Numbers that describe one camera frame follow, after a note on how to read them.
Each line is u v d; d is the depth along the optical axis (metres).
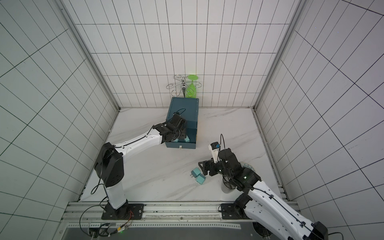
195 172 0.84
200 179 0.83
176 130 0.68
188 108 0.90
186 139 0.88
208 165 0.65
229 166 0.54
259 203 0.61
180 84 0.93
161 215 0.73
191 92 1.03
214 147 0.66
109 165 0.46
